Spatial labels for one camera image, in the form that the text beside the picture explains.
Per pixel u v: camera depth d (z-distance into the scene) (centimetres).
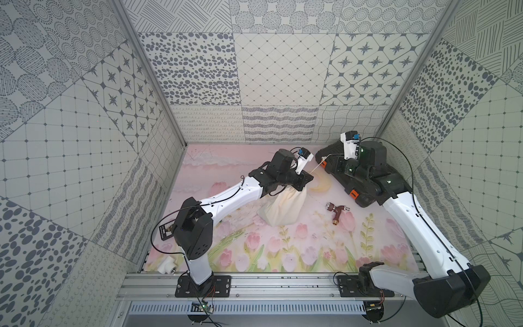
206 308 70
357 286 73
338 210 93
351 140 62
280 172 62
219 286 73
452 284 36
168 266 76
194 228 45
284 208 80
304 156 69
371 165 53
